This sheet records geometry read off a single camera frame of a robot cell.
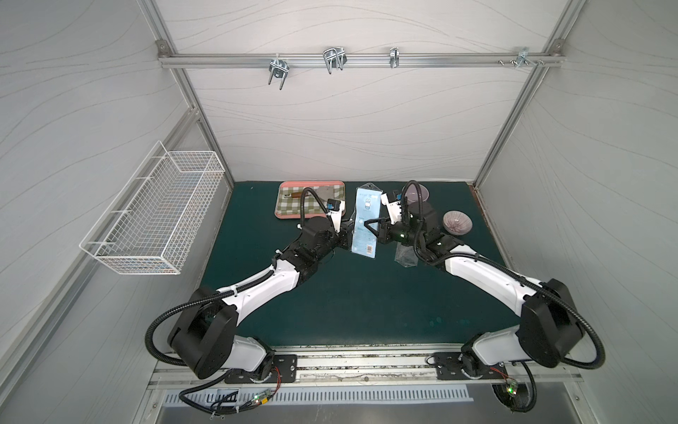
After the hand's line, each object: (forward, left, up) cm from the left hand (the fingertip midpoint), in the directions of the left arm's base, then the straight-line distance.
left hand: (354, 222), depth 80 cm
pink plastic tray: (+39, +22, -21) cm, 49 cm away
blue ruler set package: (+1, -4, +6) cm, 7 cm away
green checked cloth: (+28, +28, -20) cm, 45 cm away
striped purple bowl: (+15, -42, -19) cm, 49 cm away
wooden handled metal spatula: (+32, +12, -21) cm, 40 cm away
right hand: (-1, -3, +1) cm, 4 cm away
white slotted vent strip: (-44, +42, -13) cm, 62 cm away
